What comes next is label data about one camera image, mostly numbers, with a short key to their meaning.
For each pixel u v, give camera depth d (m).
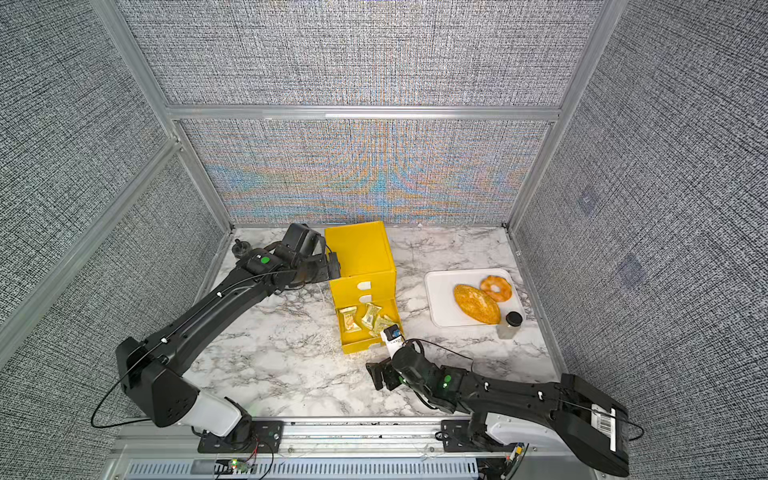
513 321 0.83
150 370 0.40
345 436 0.75
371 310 0.93
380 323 0.90
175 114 0.88
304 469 0.70
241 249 1.00
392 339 0.71
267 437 0.73
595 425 0.44
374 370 0.70
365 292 0.84
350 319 0.90
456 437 0.72
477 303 0.92
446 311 0.95
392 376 0.70
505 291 0.98
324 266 0.71
